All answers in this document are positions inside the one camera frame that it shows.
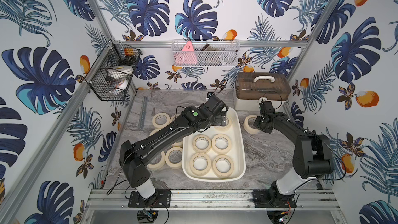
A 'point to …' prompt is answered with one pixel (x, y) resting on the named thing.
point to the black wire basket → (114, 54)
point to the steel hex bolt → (153, 111)
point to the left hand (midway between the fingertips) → (217, 114)
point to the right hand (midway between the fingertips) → (260, 125)
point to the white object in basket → (121, 74)
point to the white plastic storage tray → (216, 154)
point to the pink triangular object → (186, 56)
